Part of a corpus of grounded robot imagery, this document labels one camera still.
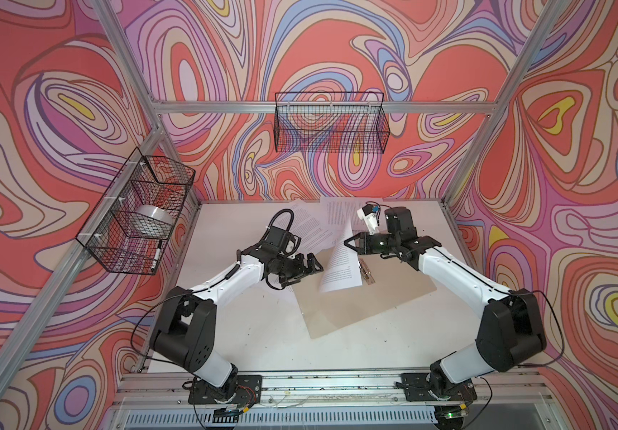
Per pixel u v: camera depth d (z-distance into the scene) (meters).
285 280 0.75
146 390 0.75
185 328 0.44
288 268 0.73
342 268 0.82
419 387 0.73
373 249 0.74
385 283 0.94
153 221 0.70
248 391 0.72
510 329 0.43
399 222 0.65
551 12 0.69
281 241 0.71
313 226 1.12
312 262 0.77
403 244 0.65
